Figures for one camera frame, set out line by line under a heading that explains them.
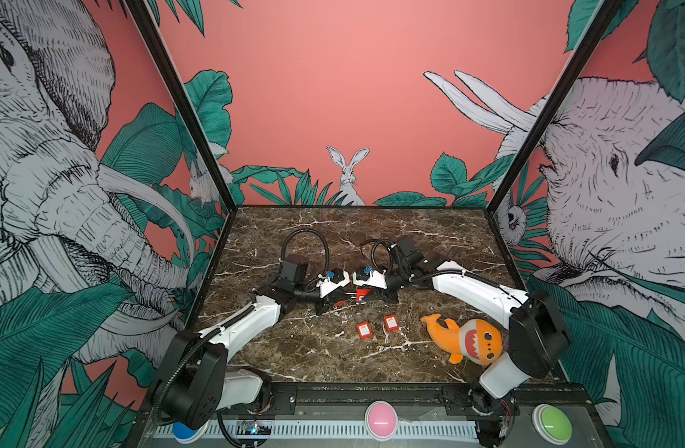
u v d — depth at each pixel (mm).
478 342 763
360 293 781
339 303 927
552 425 691
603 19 699
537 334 441
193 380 409
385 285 719
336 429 701
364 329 858
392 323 877
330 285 691
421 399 751
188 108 895
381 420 696
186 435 671
